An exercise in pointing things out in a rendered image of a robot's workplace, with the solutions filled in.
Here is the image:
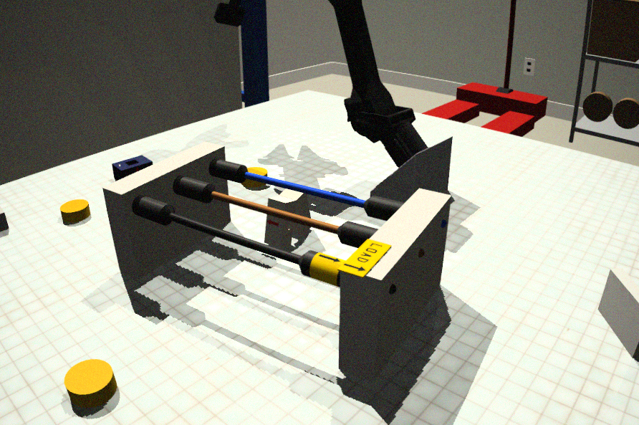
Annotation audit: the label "short yellow cylinder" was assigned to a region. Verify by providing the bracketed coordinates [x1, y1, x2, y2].
[60, 199, 91, 223]
[241, 167, 267, 188]
[64, 359, 117, 408]

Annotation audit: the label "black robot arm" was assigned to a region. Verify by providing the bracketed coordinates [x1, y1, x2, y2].
[328, 0, 428, 167]

